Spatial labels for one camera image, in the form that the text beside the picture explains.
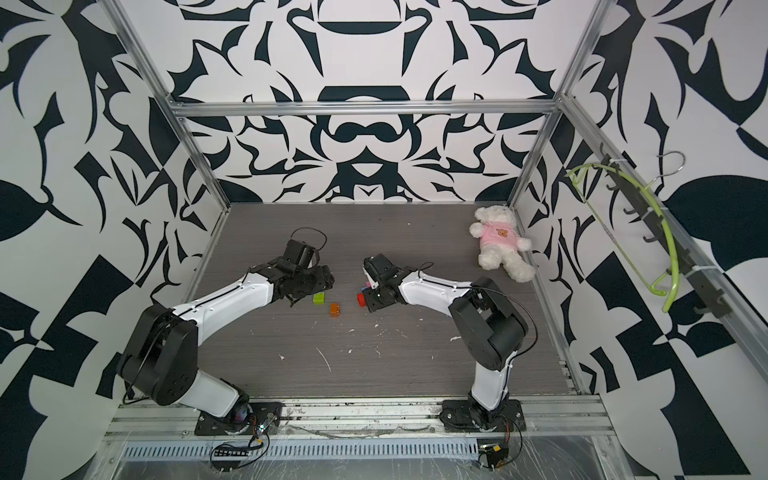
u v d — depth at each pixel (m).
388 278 0.70
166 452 0.70
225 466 0.69
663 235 0.55
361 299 0.94
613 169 0.67
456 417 0.73
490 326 0.48
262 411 0.76
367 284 0.89
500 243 0.99
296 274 0.68
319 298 0.93
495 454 0.71
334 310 0.93
